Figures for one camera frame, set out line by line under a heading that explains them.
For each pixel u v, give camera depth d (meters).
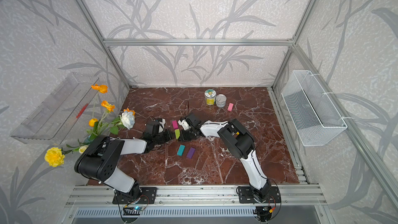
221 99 1.06
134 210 0.72
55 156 0.59
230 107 1.08
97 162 0.45
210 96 1.05
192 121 0.79
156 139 0.79
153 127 0.75
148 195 0.73
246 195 0.73
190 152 0.87
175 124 0.99
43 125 0.63
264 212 0.76
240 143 0.54
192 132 0.77
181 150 0.88
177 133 0.95
